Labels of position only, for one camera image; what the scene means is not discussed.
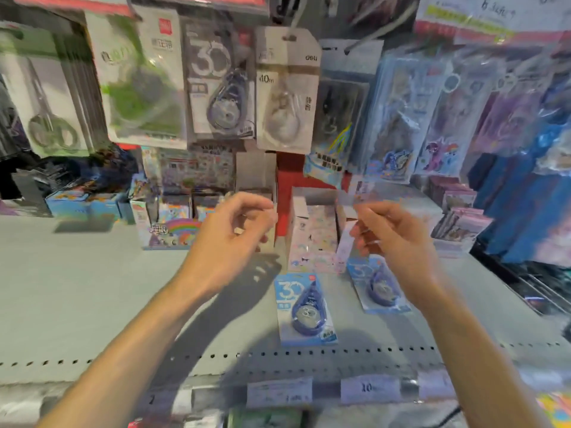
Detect red carton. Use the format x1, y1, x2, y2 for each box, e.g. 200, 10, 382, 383
275, 151, 353, 237

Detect white price tag red stripe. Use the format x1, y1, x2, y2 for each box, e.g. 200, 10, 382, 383
142, 0, 270, 16
517, 0, 571, 44
413, 0, 520, 40
11, 0, 136, 17

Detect blue bagged goods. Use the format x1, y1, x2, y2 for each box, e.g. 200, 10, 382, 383
466, 80, 571, 268

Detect person's right forearm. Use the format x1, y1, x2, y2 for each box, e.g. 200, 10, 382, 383
412, 282, 554, 428

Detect lilac hanging pencil case pack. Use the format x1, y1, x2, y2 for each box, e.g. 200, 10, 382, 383
472, 62, 559, 156

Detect green white boxed gadget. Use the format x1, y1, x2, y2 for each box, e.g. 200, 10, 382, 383
227, 407, 304, 428

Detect purple black card box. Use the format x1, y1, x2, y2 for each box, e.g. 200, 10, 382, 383
0, 155, 54, 219

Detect person's left forearm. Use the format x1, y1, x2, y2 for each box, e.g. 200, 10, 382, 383
37, 276, 215, 428

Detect blue card box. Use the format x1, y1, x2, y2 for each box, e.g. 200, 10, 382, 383
44, 173, 134, 224

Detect white pink display carton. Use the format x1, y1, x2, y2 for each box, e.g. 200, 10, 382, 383
285, 187, 357, 275

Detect pink card pack display box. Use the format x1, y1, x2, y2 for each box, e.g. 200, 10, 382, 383
428, 175, 494, 259

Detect person's left hand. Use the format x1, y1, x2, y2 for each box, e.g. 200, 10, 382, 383
178, 192, 278, 304

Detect grey correction tape pack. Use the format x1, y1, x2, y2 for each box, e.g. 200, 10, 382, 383
181, 17, 256, 141

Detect row of green scissors packs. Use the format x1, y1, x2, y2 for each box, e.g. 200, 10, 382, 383
0, 21, 110, 159

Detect colourful sticker pack display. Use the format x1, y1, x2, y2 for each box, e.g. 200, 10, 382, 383
140, 144, 237, 194

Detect clear 40m correction tape pack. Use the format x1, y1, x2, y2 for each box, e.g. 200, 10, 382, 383
255, 26, 322, 155

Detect dark blister pack blue card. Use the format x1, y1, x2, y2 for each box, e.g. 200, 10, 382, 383
305, 39, 384, 188

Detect metal wire divider rack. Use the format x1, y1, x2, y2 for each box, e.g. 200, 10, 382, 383
472, 244, 571, 317

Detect blue correction tape pack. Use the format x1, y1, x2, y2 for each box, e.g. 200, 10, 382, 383
273, 273, 338, 347
347, 256, 412, 315

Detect person's right hand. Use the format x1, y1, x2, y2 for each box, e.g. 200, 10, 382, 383
350, 201, 443, 308

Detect row of blue character packs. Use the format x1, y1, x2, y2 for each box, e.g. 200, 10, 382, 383
361, 53, 496, 185

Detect rainbow print display box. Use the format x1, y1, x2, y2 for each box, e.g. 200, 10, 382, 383
130, 191, 224, 251

